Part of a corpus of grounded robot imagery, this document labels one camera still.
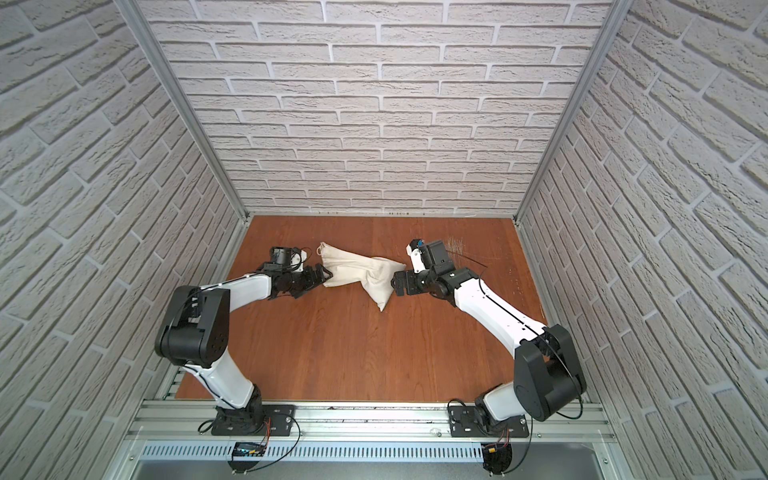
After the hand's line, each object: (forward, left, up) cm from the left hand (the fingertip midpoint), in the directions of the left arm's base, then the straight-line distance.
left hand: (320, 272), depth 97 cm
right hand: (-9, -25, +9) cm, 29 cm away
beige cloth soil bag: (-3, -19, +4) cm, 19 cm away
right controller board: (-50, -49, -5) cm, 70 cm away
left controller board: (-47, +13, -8) cm, 50 cm away
